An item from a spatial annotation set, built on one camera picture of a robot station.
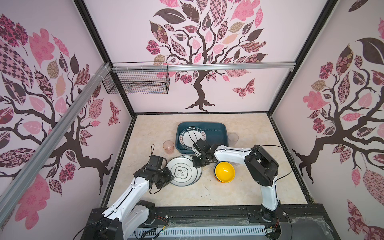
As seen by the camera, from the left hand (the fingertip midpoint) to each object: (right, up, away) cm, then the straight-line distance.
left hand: (173, 180), depth 82 cm
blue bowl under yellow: (+23, +4, -3) cm, 24 cm away
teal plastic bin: (+28, +25, +24) cm, 45 cm away
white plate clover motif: (+5, +4, +5) cm, 8 cm away
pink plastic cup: (-6, +17, +15) cm, 23 cm away
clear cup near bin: (+38, +22, +18) cm, 48 cm away
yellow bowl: (+29, +5, -1) cm, 29 cm away
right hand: (+10, +7, +9) cm, 15 cm away
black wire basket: (-25, +60, +13) cm, 66 cm away
